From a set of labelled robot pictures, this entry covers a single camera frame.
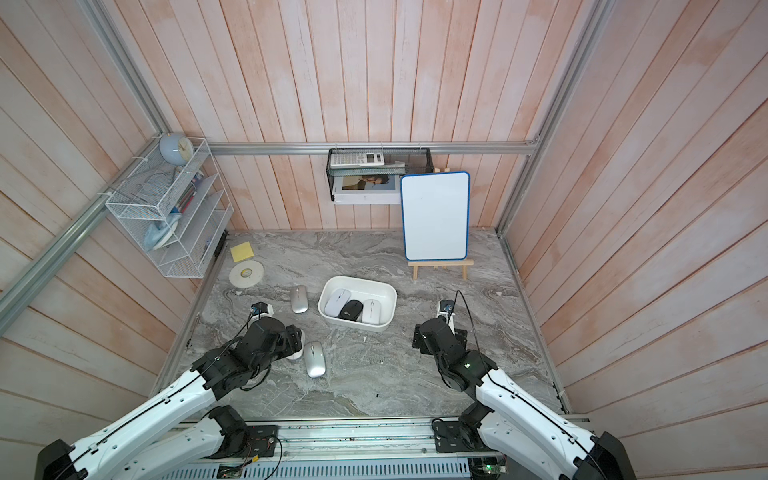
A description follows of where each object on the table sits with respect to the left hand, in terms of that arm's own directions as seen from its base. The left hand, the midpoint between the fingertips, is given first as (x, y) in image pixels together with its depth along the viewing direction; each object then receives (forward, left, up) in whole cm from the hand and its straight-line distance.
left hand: (290, 339), depth 80 cm
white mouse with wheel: (+12, -22, -7) cm, 26 cm away
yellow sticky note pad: (+41, +30, -11) cm, 51 cm away
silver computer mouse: (+18, +2, -9) cm, 20 cm away
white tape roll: (+30, +24, -11) cm, 40 cm away
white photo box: (+43, -20, +18) cm, 50 cm away
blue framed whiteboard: (+35, -42, +16) cm, 57 cm away
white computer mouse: (+17, -10, -9) cm, 22 cm away
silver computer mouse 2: (-3, -6, -10) cm, 12 cm away
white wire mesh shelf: (+32, +34, +18) cm, 50 cm away
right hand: (+5, -40, -1) cm, 40 cm away
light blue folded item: (+23, +37, +18) cm, 47 cm away
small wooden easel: (+29, -46, -3) cm, 54 cm away
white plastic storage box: (+22, -18, -9) cm, 30 cm away
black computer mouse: (+14, -15, -8) cm, 23 cm away
